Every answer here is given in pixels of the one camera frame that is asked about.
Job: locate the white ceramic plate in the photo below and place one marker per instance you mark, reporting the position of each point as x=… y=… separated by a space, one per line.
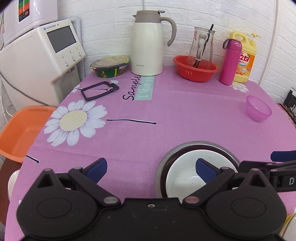
x=288 y=231

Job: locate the black box on bed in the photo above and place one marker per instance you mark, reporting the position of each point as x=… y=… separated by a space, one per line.
x=290 y=100

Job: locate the instant noodle bowl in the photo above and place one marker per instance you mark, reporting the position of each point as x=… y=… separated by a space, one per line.
x=111 y=66

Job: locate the pink thermos bottle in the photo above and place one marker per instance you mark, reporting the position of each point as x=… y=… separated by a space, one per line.
x=232 y=55

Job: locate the stainless steel bowl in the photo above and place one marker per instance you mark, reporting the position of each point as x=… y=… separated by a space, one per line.
x=196 y=144

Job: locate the orange plastic basin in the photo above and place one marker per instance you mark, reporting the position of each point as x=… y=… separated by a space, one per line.
x=21 y=131

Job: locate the purple floral tablecloth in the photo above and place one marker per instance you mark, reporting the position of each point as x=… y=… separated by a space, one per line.
x=134 y=127

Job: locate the red plastic basket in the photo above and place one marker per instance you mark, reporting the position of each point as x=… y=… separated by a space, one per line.
x=201 y=74

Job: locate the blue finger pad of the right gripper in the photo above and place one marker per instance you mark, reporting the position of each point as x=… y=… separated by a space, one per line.
x=283 y=156

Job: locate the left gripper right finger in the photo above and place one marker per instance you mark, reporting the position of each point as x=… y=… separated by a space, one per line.
x=216 y=180

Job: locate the glass carafe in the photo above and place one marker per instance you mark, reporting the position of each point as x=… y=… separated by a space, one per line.
x=192 y=53

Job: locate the purple plastic bowl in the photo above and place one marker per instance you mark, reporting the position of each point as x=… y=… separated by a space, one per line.
x=257 y=109

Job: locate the red white ceramic bowl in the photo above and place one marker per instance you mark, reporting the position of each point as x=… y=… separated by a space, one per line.
x=196 y=171

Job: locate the white countertop appliance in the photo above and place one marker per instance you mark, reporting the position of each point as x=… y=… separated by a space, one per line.
x=40 y=67

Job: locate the black spoon in carafe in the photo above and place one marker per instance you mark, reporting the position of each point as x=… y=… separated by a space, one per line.
x=204 y=51

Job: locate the yellow detergent bottle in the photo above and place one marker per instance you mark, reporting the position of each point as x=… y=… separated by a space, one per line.
x=247 y=57

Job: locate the white thermal jug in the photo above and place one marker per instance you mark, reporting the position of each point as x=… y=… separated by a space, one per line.
x=147 y=42

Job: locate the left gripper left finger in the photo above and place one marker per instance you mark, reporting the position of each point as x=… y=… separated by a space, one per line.
x=87 y=179

